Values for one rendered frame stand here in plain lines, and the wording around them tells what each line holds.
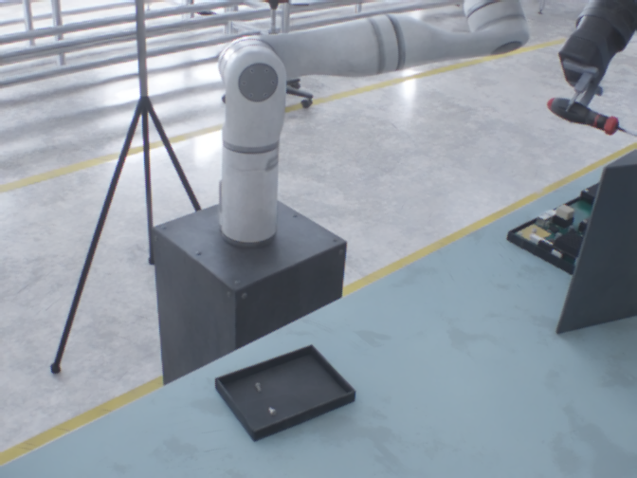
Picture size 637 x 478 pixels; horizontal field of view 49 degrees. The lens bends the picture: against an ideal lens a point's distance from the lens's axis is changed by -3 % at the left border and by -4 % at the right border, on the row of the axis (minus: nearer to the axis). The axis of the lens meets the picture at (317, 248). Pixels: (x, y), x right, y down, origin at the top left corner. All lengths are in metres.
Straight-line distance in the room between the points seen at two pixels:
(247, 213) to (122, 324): 1.33
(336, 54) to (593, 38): 0.39
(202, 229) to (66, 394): 1.08
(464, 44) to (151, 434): 0.79
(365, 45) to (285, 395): 0.61
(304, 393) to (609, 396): 0.31
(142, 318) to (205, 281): 1.30
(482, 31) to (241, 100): 0.40
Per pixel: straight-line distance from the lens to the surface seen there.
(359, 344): 0.77
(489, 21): 1.21
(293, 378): 0.72
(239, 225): 1.18
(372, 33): 1.13
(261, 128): 1.10
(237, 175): 1.14
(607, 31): 1.00
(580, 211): 1.10
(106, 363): 2.29
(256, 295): 1.13
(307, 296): 1.22
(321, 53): 1.14
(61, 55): 4.77
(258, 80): 1.07
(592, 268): 0.81
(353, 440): 0.67
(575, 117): 0.95
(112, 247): 2.84
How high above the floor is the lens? 1.48
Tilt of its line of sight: 32 degrees down
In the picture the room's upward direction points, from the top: 4 degrees clockwise
